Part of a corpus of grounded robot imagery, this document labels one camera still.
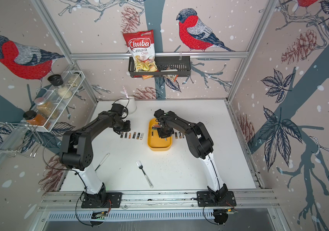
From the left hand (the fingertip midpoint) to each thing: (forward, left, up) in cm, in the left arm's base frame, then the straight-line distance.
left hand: (131, 125), depth 95 cm
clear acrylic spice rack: (+1, +38, +25) cm, 46 cm away
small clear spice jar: (+16, +32, +27) cm, 45 cm away
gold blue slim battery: (-4, -36, -7) cm, 37 cm away
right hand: (-4, -22, -7) cm, 23 cm away
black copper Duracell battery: (-2, -1, -8) cm, 8 cm away
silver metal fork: (-24, -8, -8) cm, 27 cm away
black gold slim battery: (-3, -34, -7) cm, 34 cm away
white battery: (-4, -7, -7) cm, 10 cm away
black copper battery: (-3, -31, -7) cm, 32 cm away
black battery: (-3, +7, -6) cm, 10 cm away
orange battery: (-2, +2, -8) cm, 9 cm away
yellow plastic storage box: (-10, -17, -6) cm, 20 cm away
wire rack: (-24, +38, +26) cm, 52 cm away
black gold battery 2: (-3, +4, -7) cm, 9 cm away
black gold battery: (-4, -4, -7) cm, 9 cm away
